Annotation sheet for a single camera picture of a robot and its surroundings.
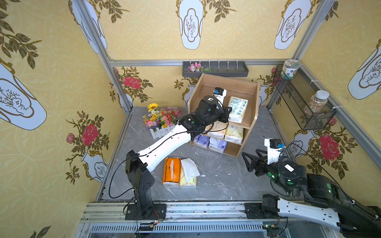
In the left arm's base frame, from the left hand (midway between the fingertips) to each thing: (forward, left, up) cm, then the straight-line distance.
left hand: (224, 106), depth 72 cm
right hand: (-22, -8, -6) cm, 24 cm away
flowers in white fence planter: (+8, +35, -21) cm, 41 cm away
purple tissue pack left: (-1, +9, -30) cm, 32 cm away
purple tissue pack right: (-6, +1, -28) cm, 28 cm away
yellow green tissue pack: (-7, -6, -14) cm, 17 cm away
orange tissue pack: (-21, +27, -28) cm, 45 cm away
